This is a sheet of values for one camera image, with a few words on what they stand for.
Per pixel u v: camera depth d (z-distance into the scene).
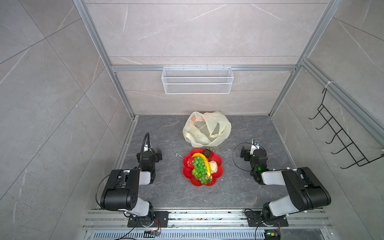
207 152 0.90
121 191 0.45
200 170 0.80
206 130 1.01
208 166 0.82
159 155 0.88
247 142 0.81
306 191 0.44
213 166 0.85
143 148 0.69
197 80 1.01
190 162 0.86
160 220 0.73
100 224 0.73
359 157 0.60
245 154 0.84
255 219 0.73
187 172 0.86
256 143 0.80
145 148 0.81
